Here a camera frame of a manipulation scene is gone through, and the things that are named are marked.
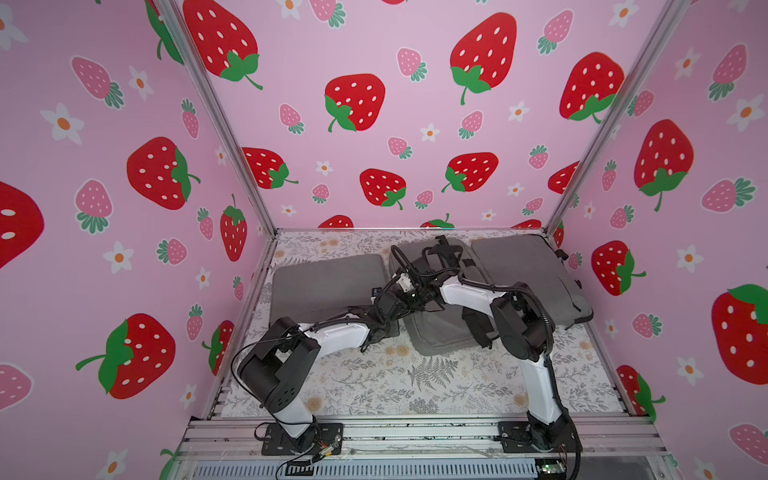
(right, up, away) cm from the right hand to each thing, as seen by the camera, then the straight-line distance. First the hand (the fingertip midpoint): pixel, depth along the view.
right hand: (386, 312), depth 94 cm
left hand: (+2, -4, -1) cm, 4 cm away
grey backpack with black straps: (+15, -3, -5) cm, 16 cm away
